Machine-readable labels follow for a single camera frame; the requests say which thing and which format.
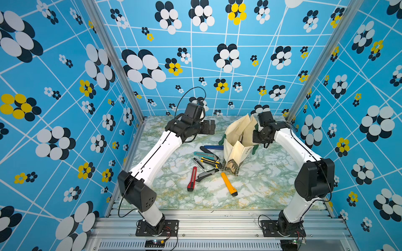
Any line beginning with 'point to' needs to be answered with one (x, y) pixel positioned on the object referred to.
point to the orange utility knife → (232, 190)
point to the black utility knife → (207, 151)
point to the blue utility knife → (214, 147)
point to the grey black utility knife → (203, 174)
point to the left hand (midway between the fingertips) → (209, 124)
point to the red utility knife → (191, 184)
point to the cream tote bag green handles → (237, 141)
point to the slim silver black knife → (199, 163)
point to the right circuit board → (291, 245)
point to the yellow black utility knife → (208, 160)
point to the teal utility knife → (205, 155)
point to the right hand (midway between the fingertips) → (259, 137)
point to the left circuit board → (153, 243)
